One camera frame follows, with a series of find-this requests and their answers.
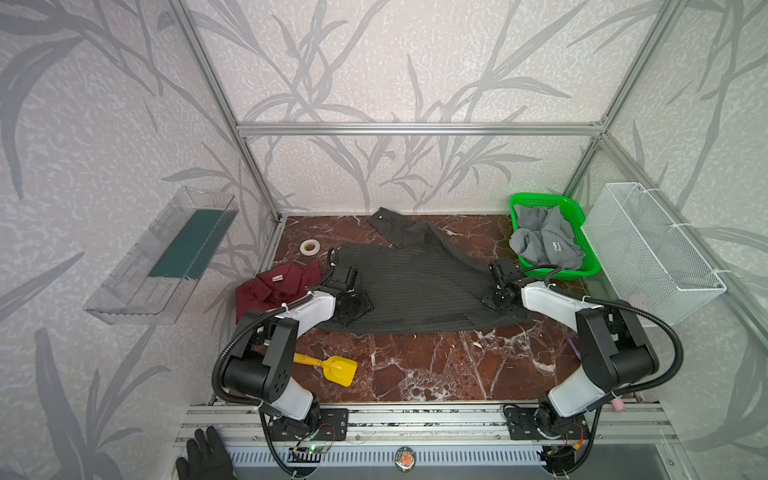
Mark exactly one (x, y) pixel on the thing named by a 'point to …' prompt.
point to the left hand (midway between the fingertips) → (372, 299)
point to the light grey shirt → (544, 236)
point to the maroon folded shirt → (269, 290)
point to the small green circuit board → (315, 448)
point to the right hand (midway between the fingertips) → (490, 292)
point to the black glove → (207, 458)
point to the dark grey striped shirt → (423, 282)
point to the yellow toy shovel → (341, 370)
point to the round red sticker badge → (405, 459)
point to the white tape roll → (307, 252)
